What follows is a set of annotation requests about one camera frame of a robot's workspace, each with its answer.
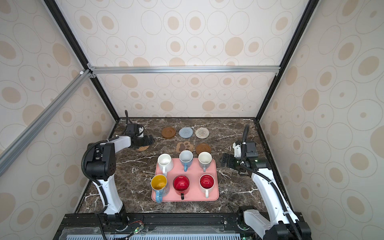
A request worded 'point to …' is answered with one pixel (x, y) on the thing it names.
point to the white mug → (165, 163)
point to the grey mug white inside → (204, 159)
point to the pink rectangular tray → (193, 185)
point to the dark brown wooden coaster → (168, 132)
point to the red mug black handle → (181, 184)
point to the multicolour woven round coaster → (202, 133)
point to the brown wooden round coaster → (202, 147)
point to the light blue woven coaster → (185, 132)
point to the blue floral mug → (186, 157)
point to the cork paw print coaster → (183, 146)
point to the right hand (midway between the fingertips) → (227, 161)
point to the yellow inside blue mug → (158, 184)
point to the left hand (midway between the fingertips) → (153, 137)
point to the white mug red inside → (206, 182)
